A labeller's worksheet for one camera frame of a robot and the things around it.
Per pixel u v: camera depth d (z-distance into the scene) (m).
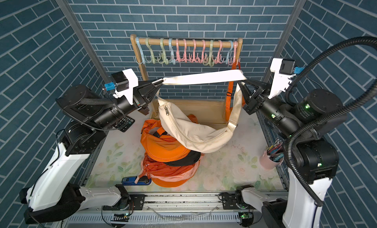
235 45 0.68
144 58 0.73
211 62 0.77
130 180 0.77
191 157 0.77
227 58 0.75
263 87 0.35
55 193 0.37
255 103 0.34
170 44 0.69
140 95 0.36
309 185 0.27
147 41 0.69
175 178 0.74
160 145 0.73
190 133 0.62
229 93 0.79
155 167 0.72
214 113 1.19
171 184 0.77
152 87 0.38
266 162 0.79
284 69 0.30
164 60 0.77
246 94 0.40
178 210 0.73
